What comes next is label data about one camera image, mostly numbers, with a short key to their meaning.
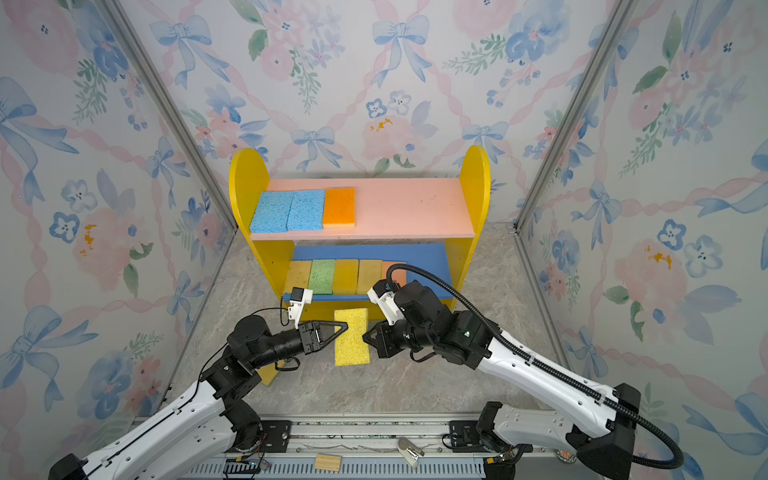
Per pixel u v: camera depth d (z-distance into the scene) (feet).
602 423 1.28
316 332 2.03
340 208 2.16
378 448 2.41
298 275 2.81
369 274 2.81
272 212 2.14
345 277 2.82
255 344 1.90
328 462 2.34
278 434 2.42
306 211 2.16
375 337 1.86
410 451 2.31
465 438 2.40
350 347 2.11
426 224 2.14
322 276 2.81
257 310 2.13
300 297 2.13
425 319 1.63
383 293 1.93
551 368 1.38
